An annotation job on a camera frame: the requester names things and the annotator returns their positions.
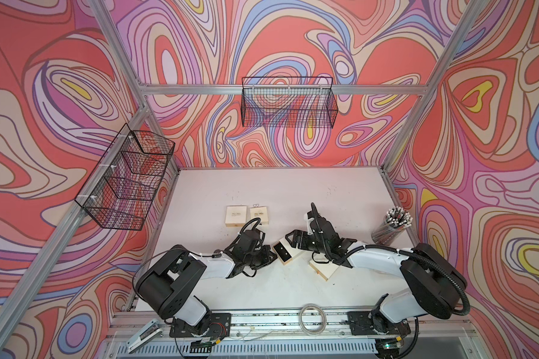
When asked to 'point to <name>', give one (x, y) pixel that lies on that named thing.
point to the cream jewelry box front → (324, 269)
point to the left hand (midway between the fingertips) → (281, 259)
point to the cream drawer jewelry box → (236, 215)
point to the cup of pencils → (387, 232)
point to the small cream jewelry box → (260, 212)
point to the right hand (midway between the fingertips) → (293, 243)
